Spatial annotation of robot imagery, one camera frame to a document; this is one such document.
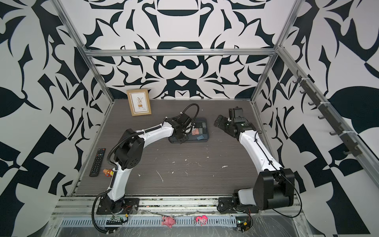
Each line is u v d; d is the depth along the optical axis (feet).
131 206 2.41
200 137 3.24
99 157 2.93
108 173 2.67
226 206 2.44
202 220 2.30
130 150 1.77
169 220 2.25
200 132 3.33
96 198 2.26
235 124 2.08
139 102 3.52
